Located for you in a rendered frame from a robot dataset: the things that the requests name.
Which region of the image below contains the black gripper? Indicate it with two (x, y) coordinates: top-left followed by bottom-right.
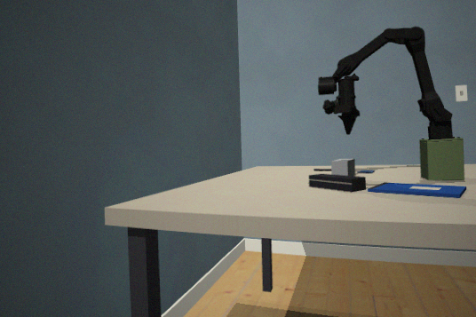
(334, 91), (360, 135)

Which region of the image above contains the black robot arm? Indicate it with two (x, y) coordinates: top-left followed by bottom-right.
(318, 27), (454, 139)

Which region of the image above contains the blue notebook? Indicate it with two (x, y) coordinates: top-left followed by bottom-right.
(368, 183), (466, 198)

